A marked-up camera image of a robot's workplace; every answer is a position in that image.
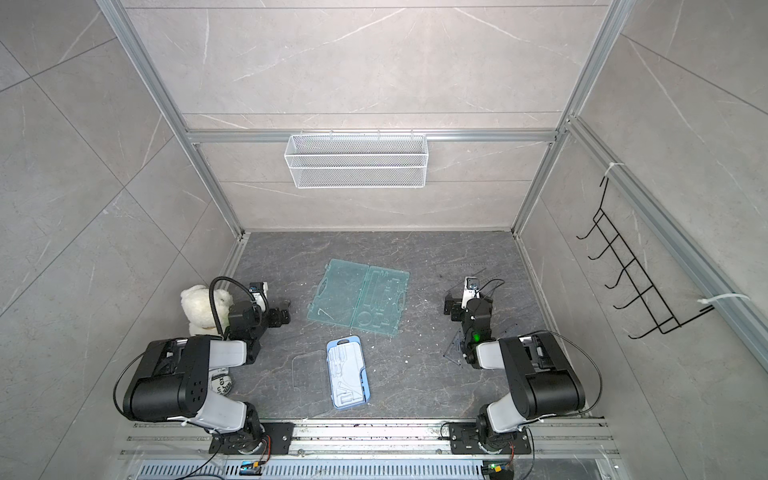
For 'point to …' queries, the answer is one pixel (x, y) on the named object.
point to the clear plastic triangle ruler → (454, 349)
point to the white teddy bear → (197, 306)
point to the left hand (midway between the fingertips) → (275, 297)
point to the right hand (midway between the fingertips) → (467, 292)
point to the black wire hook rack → (661, 315)
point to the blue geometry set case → (350, 385)
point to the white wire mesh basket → (356, 161)
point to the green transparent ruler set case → (360, 296)
